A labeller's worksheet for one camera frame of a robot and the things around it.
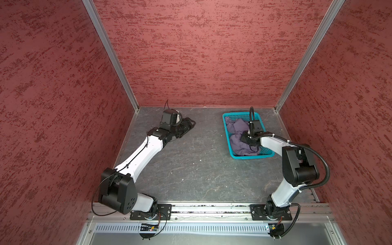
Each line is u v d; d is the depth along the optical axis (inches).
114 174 16.0
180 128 28.0
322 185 17.5
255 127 30.5
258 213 29.1
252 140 28.5
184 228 30.5
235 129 39.5
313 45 33.3
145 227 28.5
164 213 29.2
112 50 34.4
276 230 27.9
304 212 29.9
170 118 24.4
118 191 16.2
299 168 19.2
